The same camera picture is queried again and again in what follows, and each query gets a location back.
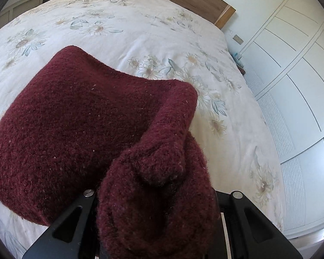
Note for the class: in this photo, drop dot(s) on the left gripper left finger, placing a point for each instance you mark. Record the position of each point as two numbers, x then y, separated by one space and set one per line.
73 235

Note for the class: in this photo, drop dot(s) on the bedside table with items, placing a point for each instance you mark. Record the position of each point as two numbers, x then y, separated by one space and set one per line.
236 58

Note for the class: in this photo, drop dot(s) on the low white cabinet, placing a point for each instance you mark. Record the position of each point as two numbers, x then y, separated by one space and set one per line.
16 9

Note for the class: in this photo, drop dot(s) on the right wall switch plate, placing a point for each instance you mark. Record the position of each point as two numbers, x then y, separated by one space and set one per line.
238 39

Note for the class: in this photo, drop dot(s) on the dark red knitted sweater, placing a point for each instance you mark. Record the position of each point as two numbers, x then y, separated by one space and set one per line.
80 125

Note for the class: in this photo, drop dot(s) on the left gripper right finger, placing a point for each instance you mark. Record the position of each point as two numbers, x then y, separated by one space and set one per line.
243 231

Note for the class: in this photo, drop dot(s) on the floral white duvet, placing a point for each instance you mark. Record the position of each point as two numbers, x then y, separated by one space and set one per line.
157 39

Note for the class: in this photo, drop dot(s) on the white wardrobe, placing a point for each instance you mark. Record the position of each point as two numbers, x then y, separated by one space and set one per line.
284 65

